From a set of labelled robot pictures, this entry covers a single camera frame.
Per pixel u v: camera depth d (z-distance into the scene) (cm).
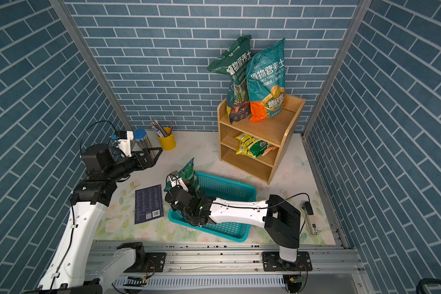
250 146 87
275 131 80
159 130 99
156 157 64
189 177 79
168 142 110
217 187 92
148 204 89
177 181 63
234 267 73
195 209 57
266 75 71
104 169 50
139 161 59
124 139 60
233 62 65
